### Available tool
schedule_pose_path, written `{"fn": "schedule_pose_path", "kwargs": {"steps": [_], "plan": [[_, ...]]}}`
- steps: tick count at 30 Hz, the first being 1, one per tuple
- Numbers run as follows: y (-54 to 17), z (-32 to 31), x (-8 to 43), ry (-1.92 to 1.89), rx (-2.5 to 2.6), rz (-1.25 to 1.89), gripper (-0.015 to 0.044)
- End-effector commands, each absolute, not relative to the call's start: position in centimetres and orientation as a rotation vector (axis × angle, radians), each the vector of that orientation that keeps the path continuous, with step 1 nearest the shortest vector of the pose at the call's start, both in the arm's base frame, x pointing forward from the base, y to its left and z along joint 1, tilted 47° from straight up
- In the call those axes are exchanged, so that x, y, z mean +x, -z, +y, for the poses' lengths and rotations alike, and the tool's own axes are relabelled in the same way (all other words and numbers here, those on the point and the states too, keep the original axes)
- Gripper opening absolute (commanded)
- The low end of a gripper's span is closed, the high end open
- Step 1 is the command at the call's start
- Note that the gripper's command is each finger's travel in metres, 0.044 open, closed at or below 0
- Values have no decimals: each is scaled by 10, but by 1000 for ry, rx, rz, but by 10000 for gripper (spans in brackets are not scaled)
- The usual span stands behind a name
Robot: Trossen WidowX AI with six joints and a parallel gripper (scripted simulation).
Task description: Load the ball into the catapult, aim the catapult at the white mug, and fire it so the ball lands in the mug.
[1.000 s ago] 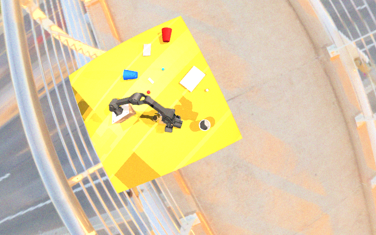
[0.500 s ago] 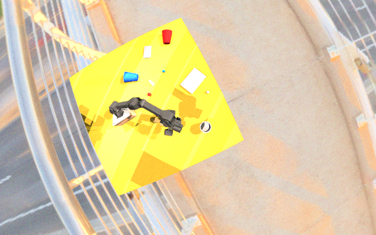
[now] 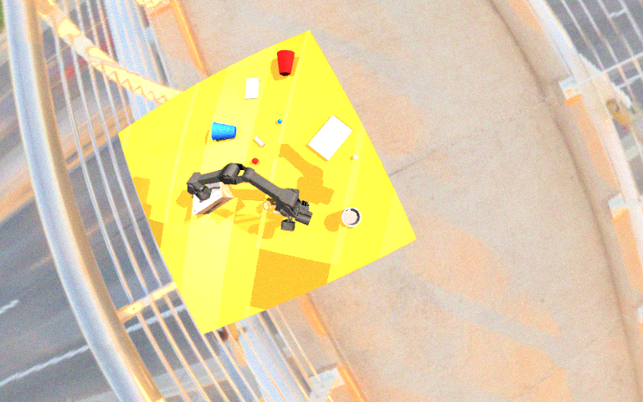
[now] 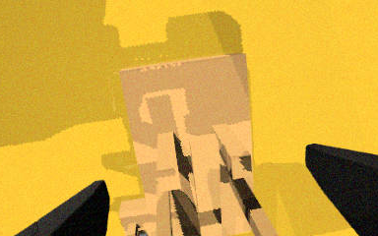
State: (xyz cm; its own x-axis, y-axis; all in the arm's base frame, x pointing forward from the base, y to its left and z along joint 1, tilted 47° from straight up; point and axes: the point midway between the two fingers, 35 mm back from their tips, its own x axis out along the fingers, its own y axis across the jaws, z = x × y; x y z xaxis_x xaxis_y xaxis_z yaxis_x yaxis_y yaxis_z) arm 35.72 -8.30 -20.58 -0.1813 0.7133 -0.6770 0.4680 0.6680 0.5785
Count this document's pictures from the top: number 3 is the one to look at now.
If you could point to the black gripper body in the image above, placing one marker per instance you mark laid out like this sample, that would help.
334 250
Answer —
288 225

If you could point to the red cup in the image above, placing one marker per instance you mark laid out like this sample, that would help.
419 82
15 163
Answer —
285 61

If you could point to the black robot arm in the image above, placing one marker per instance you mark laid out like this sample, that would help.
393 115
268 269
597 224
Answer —
288 204

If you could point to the white cup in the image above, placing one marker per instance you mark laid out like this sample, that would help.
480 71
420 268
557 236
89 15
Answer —
351 217

